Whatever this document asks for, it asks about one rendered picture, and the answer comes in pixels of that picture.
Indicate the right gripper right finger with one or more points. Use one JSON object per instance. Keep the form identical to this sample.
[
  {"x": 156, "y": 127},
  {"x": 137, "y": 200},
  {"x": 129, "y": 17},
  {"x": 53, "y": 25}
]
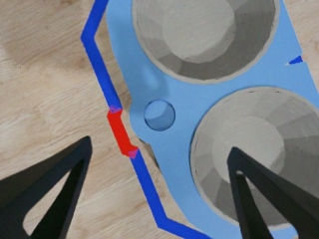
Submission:
[{"x": 299, "y": 207}]

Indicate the grey round bowl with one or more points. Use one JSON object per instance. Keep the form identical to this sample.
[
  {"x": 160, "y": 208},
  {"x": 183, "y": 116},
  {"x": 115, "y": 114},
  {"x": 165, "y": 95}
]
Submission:
[
  {"x": 280, "y": 130},
  {"x": 205, "y": 40}
]

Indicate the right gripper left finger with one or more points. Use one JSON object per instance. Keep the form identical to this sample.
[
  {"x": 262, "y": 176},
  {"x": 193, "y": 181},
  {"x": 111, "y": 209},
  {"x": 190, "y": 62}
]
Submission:
[{"x": 21, "y": 191}]

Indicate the blue tape outline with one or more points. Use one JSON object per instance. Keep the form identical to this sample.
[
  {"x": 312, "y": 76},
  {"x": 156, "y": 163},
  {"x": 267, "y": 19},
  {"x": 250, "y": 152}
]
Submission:
[{"x": 114, "y": 118}]

